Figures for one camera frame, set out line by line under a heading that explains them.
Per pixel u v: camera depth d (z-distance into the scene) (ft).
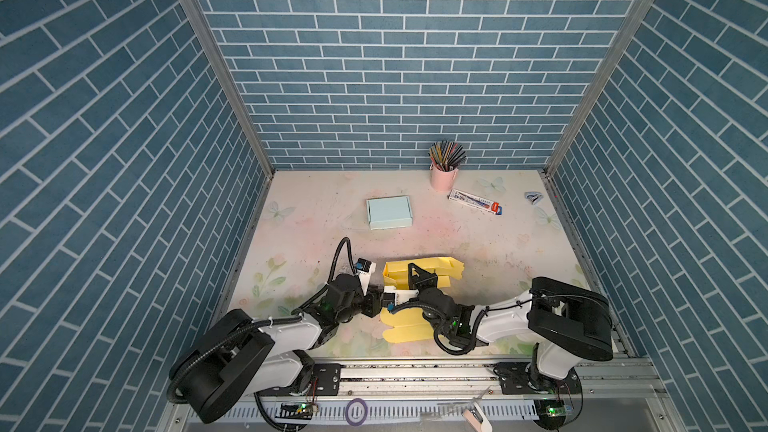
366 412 2.28
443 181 3.65
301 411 2.33
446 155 3.63
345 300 2.23
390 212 3.45
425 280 2.41
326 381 2.42
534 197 3.65
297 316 1.90
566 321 1.48
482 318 1.93
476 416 2.23
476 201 3.65
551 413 2.31
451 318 2.03
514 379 2.42
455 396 2.36
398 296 2.42
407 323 2.59
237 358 1.48
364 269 2.53
